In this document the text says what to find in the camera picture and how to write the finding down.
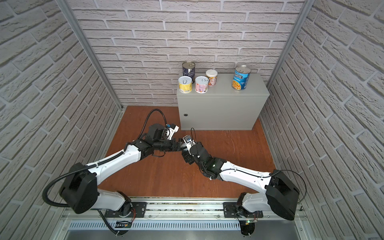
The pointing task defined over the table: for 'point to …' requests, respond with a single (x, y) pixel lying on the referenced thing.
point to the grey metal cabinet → (222, 108)
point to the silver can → (184, 147)
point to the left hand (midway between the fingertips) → (186, 144)
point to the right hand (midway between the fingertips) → (188, 145)
